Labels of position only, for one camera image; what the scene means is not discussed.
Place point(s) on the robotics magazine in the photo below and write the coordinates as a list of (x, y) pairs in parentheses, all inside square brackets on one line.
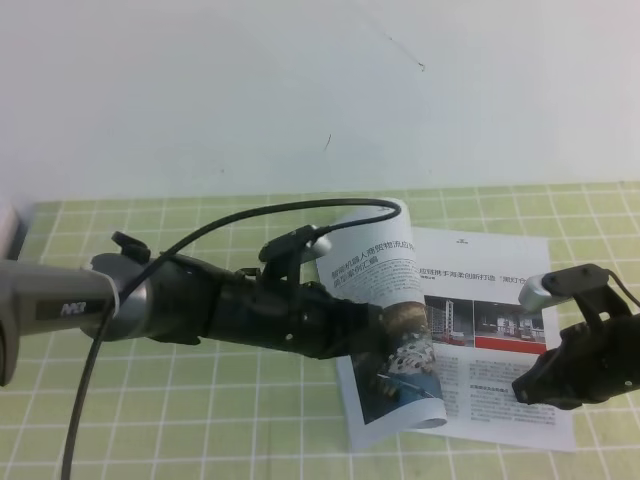
[(459, 336)]

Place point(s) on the green checkered tablecloth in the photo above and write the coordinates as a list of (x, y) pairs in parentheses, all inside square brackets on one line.
[(222, 411)]

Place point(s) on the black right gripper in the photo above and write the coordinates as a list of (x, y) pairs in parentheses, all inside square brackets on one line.
[(589, 367)]

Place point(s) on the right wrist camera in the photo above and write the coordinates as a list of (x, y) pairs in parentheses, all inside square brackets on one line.
[(586, 285)]

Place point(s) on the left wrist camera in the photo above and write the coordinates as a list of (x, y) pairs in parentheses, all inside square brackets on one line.
[(284, 255)]

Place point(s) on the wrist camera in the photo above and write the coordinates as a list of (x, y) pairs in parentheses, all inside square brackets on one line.
[(586, 285), (284, 255)]

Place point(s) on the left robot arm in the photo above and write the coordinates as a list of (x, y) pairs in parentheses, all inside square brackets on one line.
[(187, 300)]

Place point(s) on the white box at left edge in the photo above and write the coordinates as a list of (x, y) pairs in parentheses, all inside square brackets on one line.
[(10, 229)]

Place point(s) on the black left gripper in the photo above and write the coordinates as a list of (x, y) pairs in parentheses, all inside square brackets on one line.
[(252, 309)]

